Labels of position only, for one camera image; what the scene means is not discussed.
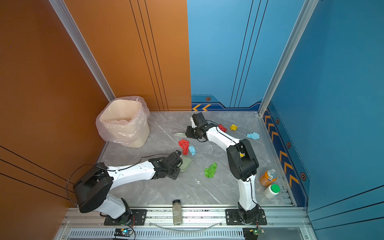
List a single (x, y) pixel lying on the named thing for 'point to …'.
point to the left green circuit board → (125, 232)
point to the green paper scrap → (210, 171)
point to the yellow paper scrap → (233, 127)
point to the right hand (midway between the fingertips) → (185, 133)
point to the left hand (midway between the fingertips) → (176, 169)
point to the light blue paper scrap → (253, 135)
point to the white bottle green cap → (271, 191)
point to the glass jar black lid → (177, 210)
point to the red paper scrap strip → (185, 150)
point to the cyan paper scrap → (192, 150)
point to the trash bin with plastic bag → (125, 121)
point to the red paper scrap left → (184, 144)
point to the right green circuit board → (252, 233)
